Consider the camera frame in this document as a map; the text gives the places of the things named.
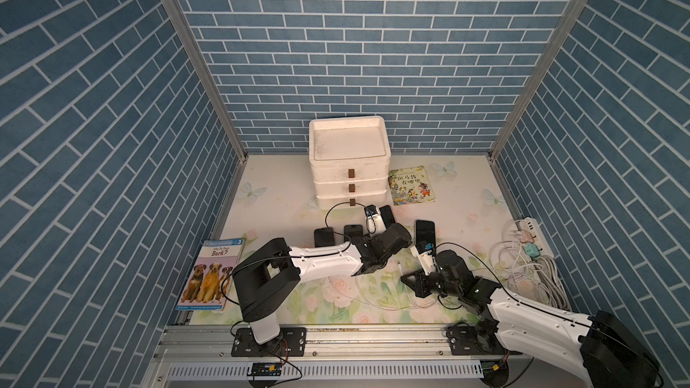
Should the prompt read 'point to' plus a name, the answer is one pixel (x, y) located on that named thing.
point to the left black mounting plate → (291, 341)
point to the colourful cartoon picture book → (411, 186)
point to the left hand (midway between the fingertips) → (402, 234)
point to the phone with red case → (387, 216)
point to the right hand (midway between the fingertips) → (403, 280)
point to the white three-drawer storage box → (349, 159)
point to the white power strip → (529, 224)
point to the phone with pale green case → (424, 235)
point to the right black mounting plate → (476, 339)
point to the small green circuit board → (264, 369)
